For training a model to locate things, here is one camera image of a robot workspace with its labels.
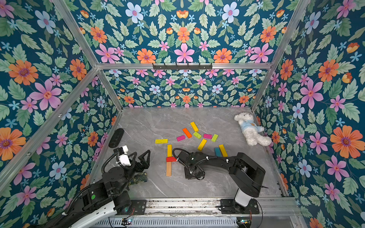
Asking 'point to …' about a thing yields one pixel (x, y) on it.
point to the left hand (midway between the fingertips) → (147, 153)
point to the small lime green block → (215, 137)
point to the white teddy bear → (251, 130)
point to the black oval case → (116, 138)
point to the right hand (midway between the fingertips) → (191, 174)
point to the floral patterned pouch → (142, 177)
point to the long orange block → (187, 133)
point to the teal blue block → (217, 152)
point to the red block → (171, 159)
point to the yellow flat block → (161, 141)
